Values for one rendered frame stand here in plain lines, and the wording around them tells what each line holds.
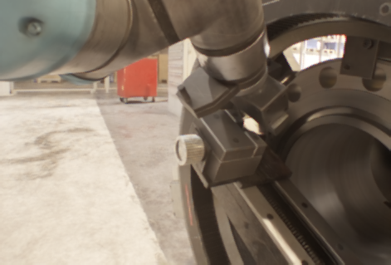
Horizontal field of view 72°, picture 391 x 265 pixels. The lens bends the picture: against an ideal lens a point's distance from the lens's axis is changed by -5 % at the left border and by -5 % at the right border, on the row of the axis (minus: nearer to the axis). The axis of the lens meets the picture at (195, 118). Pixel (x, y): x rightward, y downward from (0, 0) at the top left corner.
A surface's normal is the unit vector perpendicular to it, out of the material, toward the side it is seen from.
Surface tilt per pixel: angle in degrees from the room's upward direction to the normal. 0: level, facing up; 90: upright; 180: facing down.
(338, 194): 54
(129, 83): 90
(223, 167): 115
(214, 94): 49
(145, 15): 109
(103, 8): 96
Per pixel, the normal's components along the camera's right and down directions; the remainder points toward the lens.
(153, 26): 0.21, 0.70
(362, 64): -0.88, 0.06
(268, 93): -0.31, -0.52
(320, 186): 0.45, -0.22
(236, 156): 0.42, 0.58
